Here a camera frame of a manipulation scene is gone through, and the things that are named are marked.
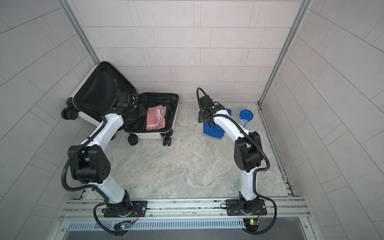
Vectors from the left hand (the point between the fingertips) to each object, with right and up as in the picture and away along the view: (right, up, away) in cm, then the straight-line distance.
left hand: (147, 107), depth 89 cm
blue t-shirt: (+42, -15, +7) cm, 45 cm away
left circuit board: (-2, -53, -24) cm, 59 cm away
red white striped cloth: (+1, -6, +14) cm, 15 cm away
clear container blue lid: (+61, -5, +5) cm, 62 cm away
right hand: (+34, -7, +3) cm, 35 cm away
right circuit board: (+56, -55, -21) cm, 81 cm away
